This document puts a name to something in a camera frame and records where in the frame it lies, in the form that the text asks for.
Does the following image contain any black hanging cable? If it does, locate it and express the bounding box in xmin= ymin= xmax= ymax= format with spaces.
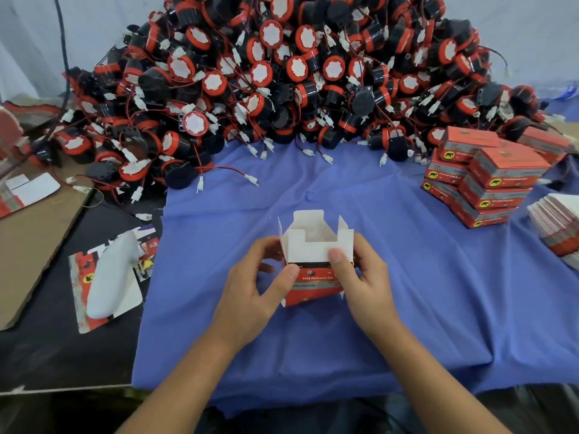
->
xmin=54 ymin=0 xmax=72 ymax=96

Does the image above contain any person's right forearm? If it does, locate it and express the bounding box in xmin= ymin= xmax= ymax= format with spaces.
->
xmin=369 ymin=316 xmax=512 ymax=434

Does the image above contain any stack of box blanks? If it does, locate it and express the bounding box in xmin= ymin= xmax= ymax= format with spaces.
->
xmin=527 ymin=192 xmax=579 ymax=272

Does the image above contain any brown cardboard piece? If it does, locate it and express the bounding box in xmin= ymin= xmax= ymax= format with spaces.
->
xmin=0 ymin=171 xmax=92 ymax=331

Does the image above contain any person's left forearm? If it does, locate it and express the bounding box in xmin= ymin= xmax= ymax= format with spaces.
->
xmin=118 ymin=330 xmax=250 ymax=434

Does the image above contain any person's right hand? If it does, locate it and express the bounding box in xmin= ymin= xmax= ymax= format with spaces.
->
xmin=327 ymin=232 xmax=403 ymax=346

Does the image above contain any pile of black red buzzers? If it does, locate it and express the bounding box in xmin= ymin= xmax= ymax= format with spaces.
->
xmin=27 ymin=0 xmax=566 ymax=190

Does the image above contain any blue table cloth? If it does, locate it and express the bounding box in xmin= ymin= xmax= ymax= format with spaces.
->
xmin=131 ymin=99 xmax=579 ymax=417

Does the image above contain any person's left hand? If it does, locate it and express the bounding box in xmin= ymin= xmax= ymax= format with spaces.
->
xmin=206 ymin=234 xmax=302 ymax=355

